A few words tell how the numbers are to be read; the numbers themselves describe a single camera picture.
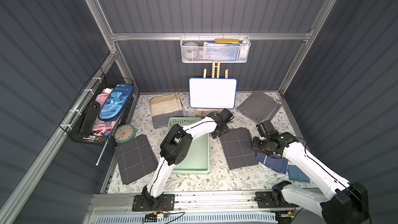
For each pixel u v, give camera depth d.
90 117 0.64
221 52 0.85
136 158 0.87
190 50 0.83
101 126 0.65
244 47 0.85
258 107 1.09
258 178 0.81
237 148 0.91
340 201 0.38
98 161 0.60
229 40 0.89
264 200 0.73
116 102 0.67
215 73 0.91
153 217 0.72
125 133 0.95
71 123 0.61
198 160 0.88
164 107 1.09
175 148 0.57
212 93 0.95
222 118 0.75
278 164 0.84
